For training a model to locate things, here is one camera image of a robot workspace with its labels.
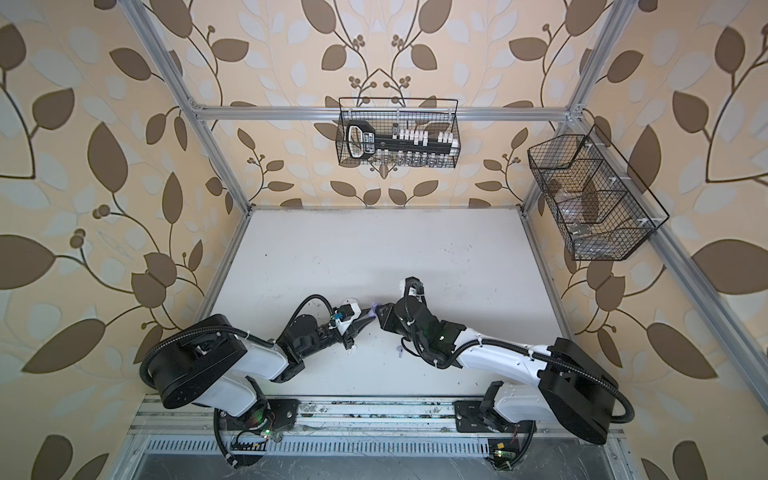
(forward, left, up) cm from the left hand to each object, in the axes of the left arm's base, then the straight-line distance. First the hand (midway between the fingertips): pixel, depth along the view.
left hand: (372, 312), depth 79 cm
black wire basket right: (+19, -57, +23) cm, 64 cm away
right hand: (0, -1, -1) cm, 1 cm away
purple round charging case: (0, 0, 0) cm, 0 cm away
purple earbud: (-6, -8, -12) cm, 15 cm away
